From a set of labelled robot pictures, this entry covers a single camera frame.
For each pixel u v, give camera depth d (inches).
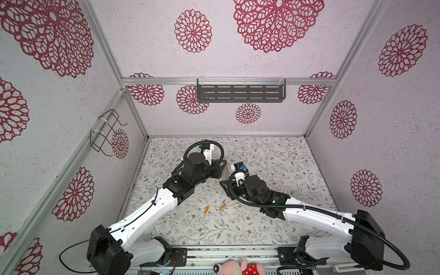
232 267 25.8
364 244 15.2
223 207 34.7
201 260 28.8
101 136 29.4
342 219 17.2
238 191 25.8
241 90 37.5
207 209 34.5
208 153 25.6
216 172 25.1
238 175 25.5
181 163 21.9
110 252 14.7
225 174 28.3
